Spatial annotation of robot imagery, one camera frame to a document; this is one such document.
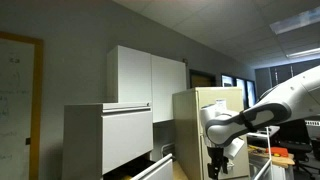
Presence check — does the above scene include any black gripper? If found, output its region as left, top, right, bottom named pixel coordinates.
left=206, top=145, right=230, bottom=180

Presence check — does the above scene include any grey cabinet drawer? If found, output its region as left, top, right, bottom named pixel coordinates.
left=103, top=152, right=174, bottom=180

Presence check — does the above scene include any beige metal cabinet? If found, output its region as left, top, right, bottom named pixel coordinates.
left=171, top=86, right=251, bottom=180

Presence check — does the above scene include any grey metal filing cabinet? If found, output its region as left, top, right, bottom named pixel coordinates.
left=61, top=101, right=155, bottom=180

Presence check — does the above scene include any orange tool on desk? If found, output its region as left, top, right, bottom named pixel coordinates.
left=265, top=146, right=289, bottom=158

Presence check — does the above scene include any white paper label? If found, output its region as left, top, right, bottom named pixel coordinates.
left=214, top=98, right=228, bottom=113

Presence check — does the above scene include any black office chair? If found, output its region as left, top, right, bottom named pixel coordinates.
left=276, top=119, right=315, bottom=172

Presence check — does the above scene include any dark window row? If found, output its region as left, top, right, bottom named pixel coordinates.
left=221, top=73, right=257, bottom=110

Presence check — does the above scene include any dark wooden door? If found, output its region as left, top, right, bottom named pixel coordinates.
left=188, top=68, right=217, bottom=89

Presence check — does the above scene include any narrow ceiling light strip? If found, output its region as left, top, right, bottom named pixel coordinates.
left=285, top=46, right=320, bottom=60

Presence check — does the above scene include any large ceiling light panel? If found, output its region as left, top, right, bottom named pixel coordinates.
left=269, top=5, right=320, bottom=36

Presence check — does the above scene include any wood framed whiteboard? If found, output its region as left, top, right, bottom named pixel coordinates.
left=0, top=31, right=45, bottom=180

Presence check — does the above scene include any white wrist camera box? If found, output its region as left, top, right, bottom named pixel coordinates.
left=224, top=137, right=246, bottom=160

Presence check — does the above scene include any white metal frame rail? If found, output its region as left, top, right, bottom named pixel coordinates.
left=248, top=126, right=274, bottom=180

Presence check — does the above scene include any white wall cabinet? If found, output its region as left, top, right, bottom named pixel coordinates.
left=106, top=44, right=188, bottom=124

